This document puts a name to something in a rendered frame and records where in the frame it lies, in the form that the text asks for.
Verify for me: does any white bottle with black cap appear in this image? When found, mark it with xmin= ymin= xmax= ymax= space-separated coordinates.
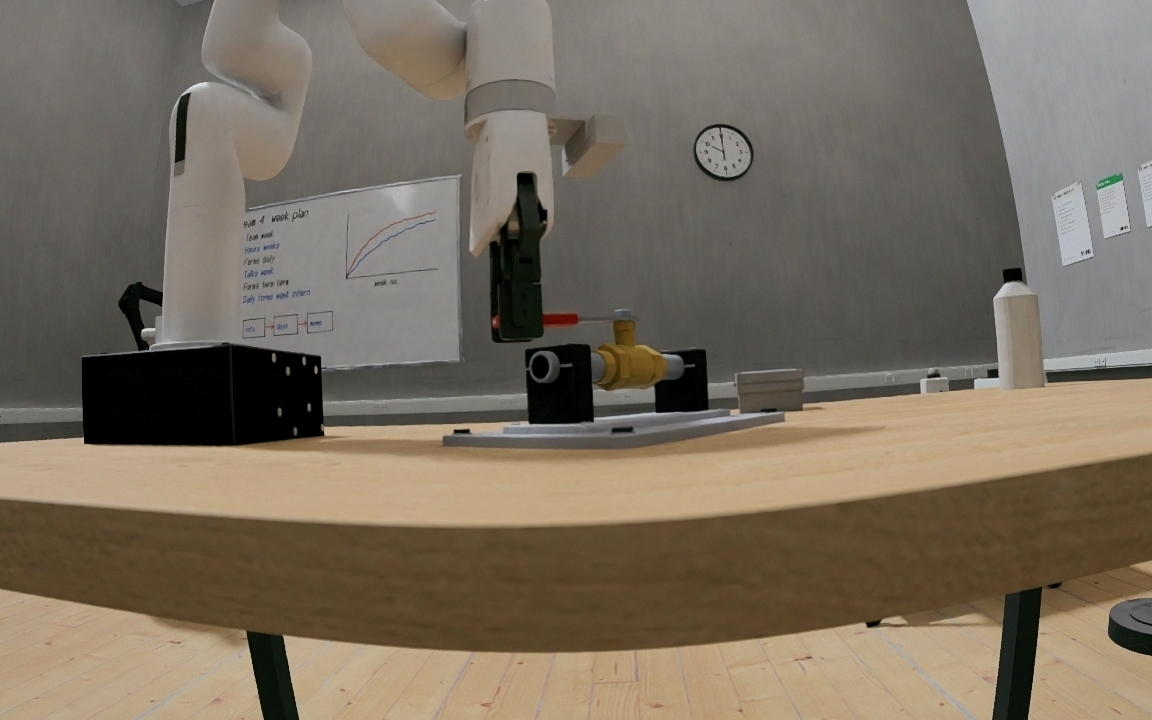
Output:
xmin=993 ymin=268 xmax=1045 ymax=391

